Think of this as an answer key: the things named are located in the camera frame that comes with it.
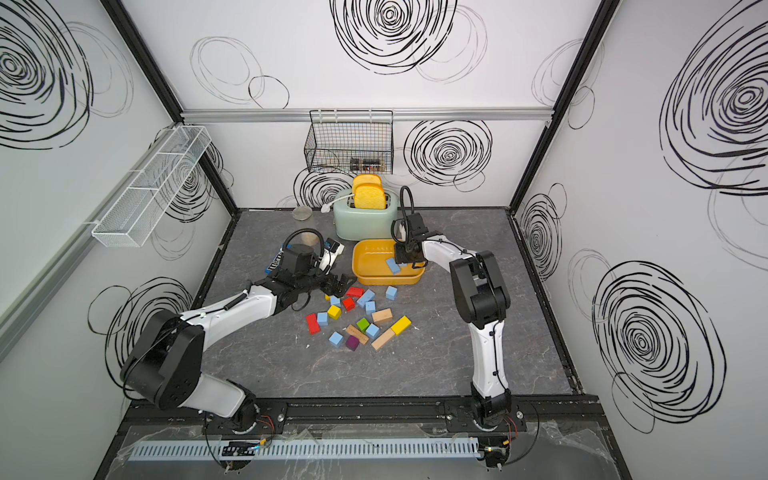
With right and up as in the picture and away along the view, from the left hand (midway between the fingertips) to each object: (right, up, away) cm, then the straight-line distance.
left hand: (344, 271), depth 88 cm
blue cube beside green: (+9, -18, -1) cm, 20 cm away
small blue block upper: (-3, -10, +3) cm, 11 cm away
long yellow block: (+17, -17, +1) cm, 24 cm away
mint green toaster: (+2, +14, +14) cm, 20 cm away
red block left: (-10, -16, +1) cm, 19 cm away
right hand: (+18, +4, +15) cm, 24 cm away
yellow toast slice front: (+7, +23, +11) cm, 27 cm away
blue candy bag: (-27, +1, +16) cm, 31 cm away
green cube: (+6, -16, 0) cm, 17 cm away
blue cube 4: (-7, -15, +1) cm, 16 cm away
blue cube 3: (+7, -12, +3) cm, 14 cm away
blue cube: (+14, -8, +6) cm, 17 cm away
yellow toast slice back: (+6, +29, +11) cm, 32 cm away
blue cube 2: (-2, -19, -3) cm, 20 cm away
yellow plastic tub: (+7, -1, +14) cm, 16 cm away
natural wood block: (+12, -14, +1) cm, 18 cm away
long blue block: (+15, 0, +14) cm, 20 cm away
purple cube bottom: (+3, -20, -3) cm, 21 cm away
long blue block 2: (+7, -9, +6) cm, 13 cm away
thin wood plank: (+2, -18, 0) cm, 18 cm away
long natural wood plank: (+12, -20, -1) cm, 23 cm away
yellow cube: (-3, -13, +2) cm, 13 cm away
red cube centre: (+1, -10, +3) cm, 11 cm away
